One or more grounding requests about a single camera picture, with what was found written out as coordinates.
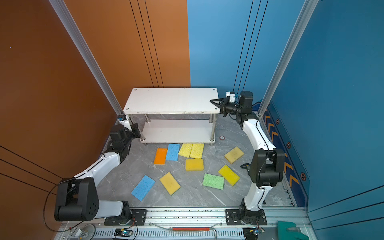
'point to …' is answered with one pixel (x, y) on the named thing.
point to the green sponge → (214, 181)
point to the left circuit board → (123, 232)
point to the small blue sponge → (172, 152)
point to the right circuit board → (257, 231)
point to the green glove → (284, 234)
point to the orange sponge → (160, 156)
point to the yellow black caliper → (245, 166)
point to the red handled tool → (190, 228)
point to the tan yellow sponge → (234, 155)
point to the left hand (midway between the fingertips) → (137, 122)
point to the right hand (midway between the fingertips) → (209, 103)
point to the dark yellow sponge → (170, 183)
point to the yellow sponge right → (228, 175)
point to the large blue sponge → (142, 189)
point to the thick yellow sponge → (194, 165)
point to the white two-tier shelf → (173, 115)
